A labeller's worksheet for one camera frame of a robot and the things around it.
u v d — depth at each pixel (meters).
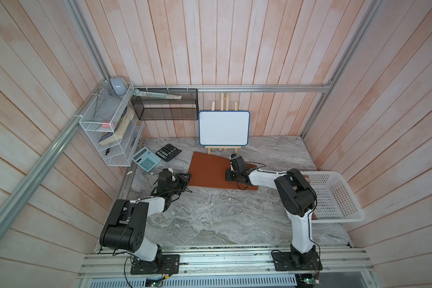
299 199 0.54
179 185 0.80
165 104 1.04
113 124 0.73
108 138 0.79
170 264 0.73
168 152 1.11
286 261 0.73
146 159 1.07
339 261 0.75
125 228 0.45
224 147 1.07
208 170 1.03
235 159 0.82
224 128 1.01
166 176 0.72
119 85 0.82
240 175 0.79
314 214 0.86
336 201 0.90
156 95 0.91
